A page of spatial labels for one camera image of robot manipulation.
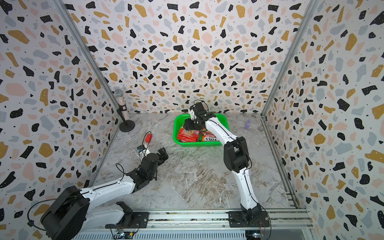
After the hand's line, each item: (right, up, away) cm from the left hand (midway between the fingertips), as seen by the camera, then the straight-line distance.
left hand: (161, 151), depth 86 cm
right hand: (+14, +15, +9) cm, 22 cm away
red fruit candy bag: (+14, +9, +11) cm, 20 cm away
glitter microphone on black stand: (-32, +15, +26) cm, 44 cm away
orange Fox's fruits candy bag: (+28, +8, +16) cm, 33 cm away
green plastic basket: (+6, +17, +22) cm, 28 cm away
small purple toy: (+57, +16, +24) cm, 64 cm away
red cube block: (-14, +6, +18) cm, 24 cm away
